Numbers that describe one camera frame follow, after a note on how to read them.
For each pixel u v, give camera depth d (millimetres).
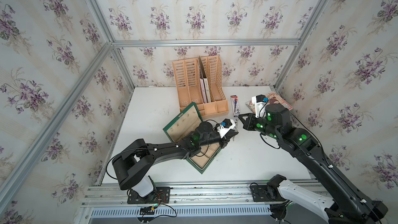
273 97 1137
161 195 729
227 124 612
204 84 874
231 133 699
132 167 430
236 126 626
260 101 583
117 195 747
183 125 835
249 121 573
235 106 1073
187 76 1150
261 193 732
